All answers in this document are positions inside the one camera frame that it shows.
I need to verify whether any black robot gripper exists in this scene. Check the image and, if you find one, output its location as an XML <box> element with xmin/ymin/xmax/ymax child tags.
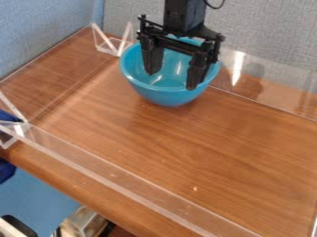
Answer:
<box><xmin>137</xmin><ymin>0</ymin><xmax>224</xmax><ymax>91</ymax></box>

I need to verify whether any blue plastic bowl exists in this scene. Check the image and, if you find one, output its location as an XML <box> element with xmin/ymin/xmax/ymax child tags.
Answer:
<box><xmin>118</xmin><ymin>44</ymin><xmax>221</xmax><ymax>106</ymax></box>

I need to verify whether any clear acrylic tray barrier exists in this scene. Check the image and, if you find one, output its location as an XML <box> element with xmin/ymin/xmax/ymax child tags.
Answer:
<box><xmin>0</xmin><ymin>27</ymin><xmax>317</xmax><ymax>237</ymax></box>

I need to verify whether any blue object at left edge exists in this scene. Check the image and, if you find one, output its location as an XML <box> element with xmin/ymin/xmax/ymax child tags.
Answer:
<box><xmin>0</xmin><ymin>109</ymin><xmax>21</xmax><ymax>184</ymax></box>

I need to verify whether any clear box under table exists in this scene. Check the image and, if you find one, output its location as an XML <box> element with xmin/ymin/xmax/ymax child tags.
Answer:
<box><xmin>60</xmin><ymin>206</ymin><xmax>108</xmax><ymax>237</ymax></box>

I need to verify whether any black object bottom left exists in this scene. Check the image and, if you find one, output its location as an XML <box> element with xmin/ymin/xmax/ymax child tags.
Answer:
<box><xmin>1</xmin><ymin>215</ymin><xmax>38</xmax><ymax>237</ymax></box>

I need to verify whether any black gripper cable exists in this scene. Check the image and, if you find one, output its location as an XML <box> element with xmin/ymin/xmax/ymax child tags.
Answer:
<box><xmin>201</xmin><ymin>0</ymin><xmax>225</xmax><ymax>10</ymax></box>

